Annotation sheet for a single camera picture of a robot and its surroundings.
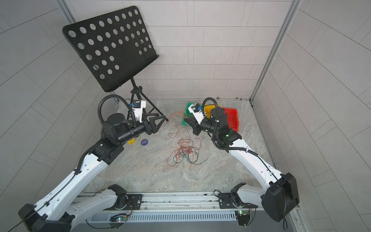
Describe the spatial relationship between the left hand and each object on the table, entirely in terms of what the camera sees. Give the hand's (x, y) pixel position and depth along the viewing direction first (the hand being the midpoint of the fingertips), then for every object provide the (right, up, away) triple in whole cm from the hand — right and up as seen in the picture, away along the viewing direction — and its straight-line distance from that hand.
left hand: (164, 116), depth 64 cm
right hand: (+9, -2, +7) cm, 12 cm away
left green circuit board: (-21, -47, +2) cm, 52 cm away
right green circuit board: (+37, -47, +6) cm, 60 cm away
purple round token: (-19, -18, +29) cm, 39 cm away
